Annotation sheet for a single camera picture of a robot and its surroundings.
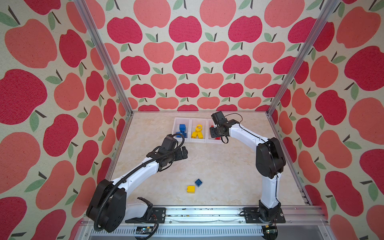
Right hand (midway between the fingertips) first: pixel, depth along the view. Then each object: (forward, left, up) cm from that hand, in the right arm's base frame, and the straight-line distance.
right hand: (217, 131), depth 97 cm
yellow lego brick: (+1, +11, -7) cm, 13 cm away
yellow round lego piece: (+6, +13, -7) cm, 16 cm away
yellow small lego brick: (0, +16, -7) cm, 17 cm away
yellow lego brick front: (-36, +13, -7) cm, 39 cm away
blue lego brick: (0, +22, -7) cm, 23 cm away
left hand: (-19, +19, +1) cm, 27 cm away
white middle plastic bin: (+12, +17, -7) cm, 22 cm away
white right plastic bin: (-4, +4, -5) cm, 8 cm away
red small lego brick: (+2, -1, -10) cm, 10 cm away
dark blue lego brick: (-32, +10, -8) cm, 34 cm away
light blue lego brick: (+4, +24, -4) cm, 25 cm away
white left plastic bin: (+10, +29, -3) cm, 30 cm away
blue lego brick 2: (0, +27, -8) cm, 28 cm away
